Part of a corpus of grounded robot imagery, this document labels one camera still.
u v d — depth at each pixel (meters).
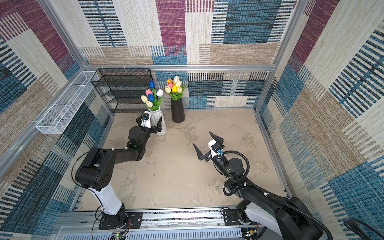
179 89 0.88
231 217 0.73
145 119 0.76
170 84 0.89
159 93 0.85
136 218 0.74
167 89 0.89
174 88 0.89
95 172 0.49
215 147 0.58
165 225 0.73
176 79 0.89
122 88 1.08
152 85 0.86
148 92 0.87
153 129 0.83
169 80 0.94
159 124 0.87
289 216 0.41
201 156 0.65
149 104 0.82
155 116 0.91
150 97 0.84
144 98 0.83
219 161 0.65
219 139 0.68
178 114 1.08
